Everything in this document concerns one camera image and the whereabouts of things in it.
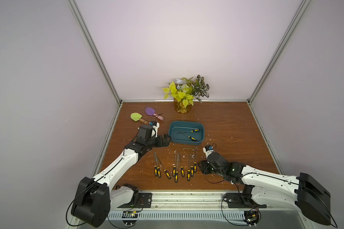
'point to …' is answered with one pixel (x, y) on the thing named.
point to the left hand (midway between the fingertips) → (167, 137)
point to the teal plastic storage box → (186, 132)
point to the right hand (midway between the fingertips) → (199, 162)
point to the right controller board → (251, 217)
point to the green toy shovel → (136, 117)
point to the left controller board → (129, 214)
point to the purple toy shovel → (151, 111)
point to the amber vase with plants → (184, 91)
